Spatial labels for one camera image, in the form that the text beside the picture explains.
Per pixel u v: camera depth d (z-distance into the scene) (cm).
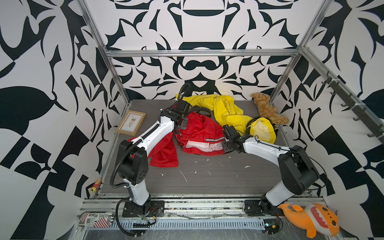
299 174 46
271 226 71
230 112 108
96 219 69
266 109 105
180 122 63
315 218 65
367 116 55
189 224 71
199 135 90
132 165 46
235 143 67
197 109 107
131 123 106
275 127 102
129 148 45
